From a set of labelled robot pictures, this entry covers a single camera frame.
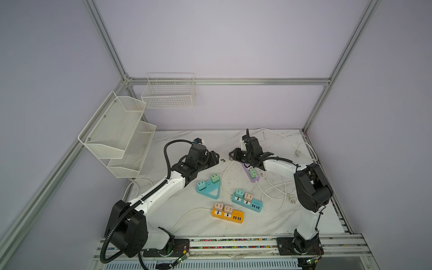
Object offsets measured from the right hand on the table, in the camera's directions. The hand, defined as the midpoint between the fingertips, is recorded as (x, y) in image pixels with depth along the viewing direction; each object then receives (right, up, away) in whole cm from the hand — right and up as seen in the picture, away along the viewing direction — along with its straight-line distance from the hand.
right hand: (229, 153), depth 93 cm
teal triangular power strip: (-9, -19, -5) cm, 22 cm away
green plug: (+13, -11, -2) cm, 17 cm away
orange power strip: (+3, -30, -13) cm, 33 cm away
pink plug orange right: (-1, -26, -15) cm, 30 cm away
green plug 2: (+5, -20, -10) cm, 23 cm away
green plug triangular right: (-8, -13, -4) cm, 16 cm away
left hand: (-7, -1, -11) cm, 13 cm away
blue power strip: (+13, -26, -9) cm, 30 cm away
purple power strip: (+11, -11, +5) cm, 16 cm away
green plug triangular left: (-15, -16, -7) cm, 23 cm away
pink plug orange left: (-6, -25, -15) cm, 29 cm away
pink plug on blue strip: (+9, -21, -11) cm, 26 cm away
